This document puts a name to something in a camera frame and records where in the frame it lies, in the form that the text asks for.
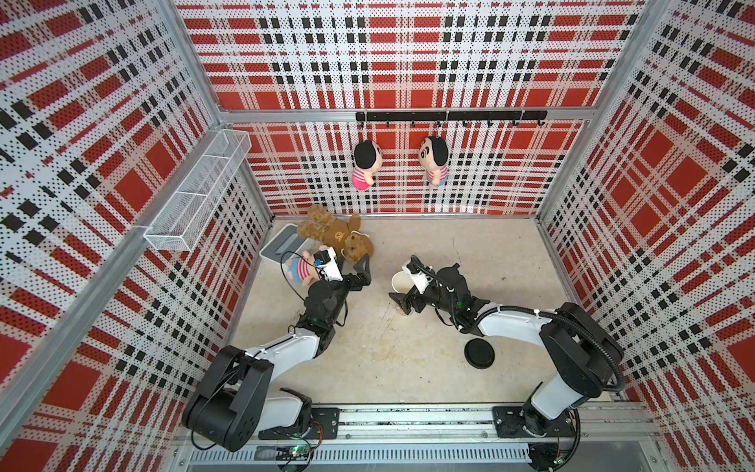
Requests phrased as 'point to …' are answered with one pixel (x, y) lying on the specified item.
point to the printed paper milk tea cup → (402, 313)
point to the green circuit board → (293, 452)
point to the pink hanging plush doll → (367, 159)
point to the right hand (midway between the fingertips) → (404, 282)
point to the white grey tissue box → (288, 244)
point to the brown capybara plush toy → (340, 233)
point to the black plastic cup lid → (479, 353)
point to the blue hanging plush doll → (434, 155)
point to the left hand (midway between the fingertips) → (361, 255)
